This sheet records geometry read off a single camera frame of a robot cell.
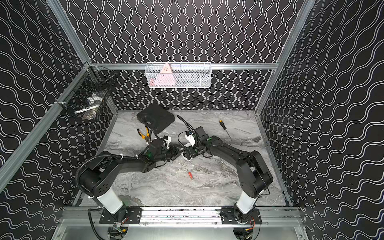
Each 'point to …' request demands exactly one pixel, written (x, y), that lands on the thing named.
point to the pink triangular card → (165, 77)
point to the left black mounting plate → (134, 216)
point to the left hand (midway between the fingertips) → (184, 148)
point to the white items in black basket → (95, 99)
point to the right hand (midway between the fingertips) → (191, 150)
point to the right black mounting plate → (227, 217)
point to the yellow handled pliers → (146, 137)
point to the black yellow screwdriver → (224, 128)
